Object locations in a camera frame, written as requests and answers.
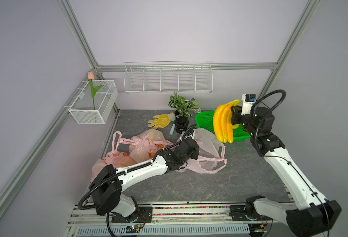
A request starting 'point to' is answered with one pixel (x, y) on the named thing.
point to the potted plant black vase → (183, 109)
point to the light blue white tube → (171, 132)
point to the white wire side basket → (82, 108)
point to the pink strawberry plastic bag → (211, 154)
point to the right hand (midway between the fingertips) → (233, 105)
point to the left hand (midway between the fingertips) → (196, 146)
